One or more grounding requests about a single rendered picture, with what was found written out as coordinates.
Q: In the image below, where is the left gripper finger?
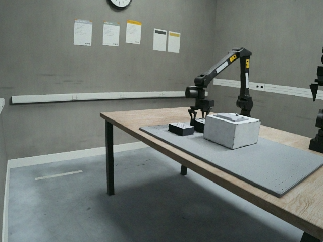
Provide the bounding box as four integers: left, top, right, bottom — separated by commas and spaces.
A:
309, 85, 318, 101

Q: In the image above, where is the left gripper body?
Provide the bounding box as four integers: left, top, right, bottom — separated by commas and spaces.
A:
312, 79, 323, 86

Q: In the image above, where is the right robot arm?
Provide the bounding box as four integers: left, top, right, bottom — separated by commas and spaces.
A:
185, 47, 253, 118

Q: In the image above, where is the white plate with round holes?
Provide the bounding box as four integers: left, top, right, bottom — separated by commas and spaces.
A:
190, 118, 205, 133

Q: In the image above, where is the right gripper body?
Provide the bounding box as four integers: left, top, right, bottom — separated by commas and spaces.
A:
189, 98, 210, 111

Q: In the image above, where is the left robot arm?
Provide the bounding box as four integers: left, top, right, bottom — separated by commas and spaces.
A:
310, 55, 323, 146

